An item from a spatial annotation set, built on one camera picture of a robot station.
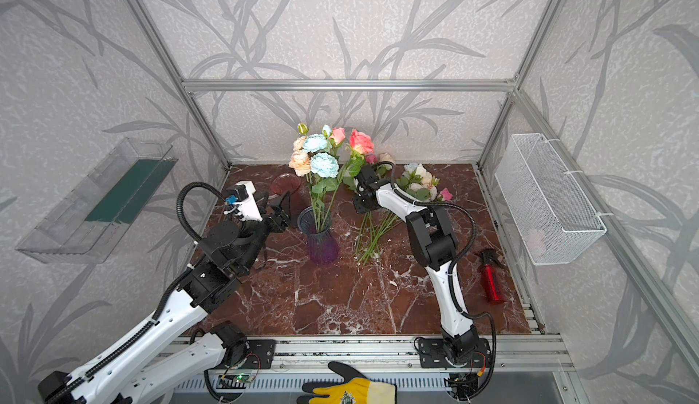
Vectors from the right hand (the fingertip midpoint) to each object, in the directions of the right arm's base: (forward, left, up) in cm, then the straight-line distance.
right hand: (363, 196), depth 104 cm
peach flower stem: (-13, +16, +32) cm, 38 cm away
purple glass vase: (-23, +13, +4) cm, 27 cm away
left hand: (-20, +19, +32) cm, 42 cm away
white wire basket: (-31, -44, +30) cm, 62 cm away
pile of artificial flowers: (+7, -20, 0) cm, 22 cm away
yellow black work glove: (-60, +2, 0) cm, 60 cm away
